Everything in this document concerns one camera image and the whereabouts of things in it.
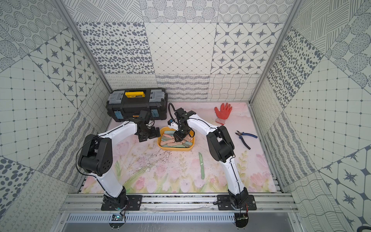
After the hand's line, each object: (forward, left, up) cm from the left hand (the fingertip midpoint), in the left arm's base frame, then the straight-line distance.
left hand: (158, 136), depth 93 cm
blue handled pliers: (+7, -57, -6) cm, 58 cm away
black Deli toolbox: (+17, +24, +13) cm, 32 cm away
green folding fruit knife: (-14, -28, -6) cm, 32 cm away
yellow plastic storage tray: (-2, -5, -4) cm, 6 cm away
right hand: (0, -15, -2) cm, 15 cm away
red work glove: (+25, -46, -6) cm, 53 cm away
